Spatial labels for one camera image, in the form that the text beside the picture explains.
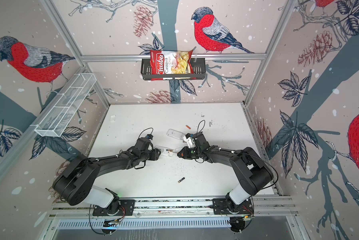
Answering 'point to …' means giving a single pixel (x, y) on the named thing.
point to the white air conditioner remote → (166, 151)
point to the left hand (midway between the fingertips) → (157, 152)
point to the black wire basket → (199, 71)
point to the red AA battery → (189, 127)
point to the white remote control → (175, 134)
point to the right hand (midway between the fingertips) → (177, 157)
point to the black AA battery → (181, 180)
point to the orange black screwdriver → (173, 151)
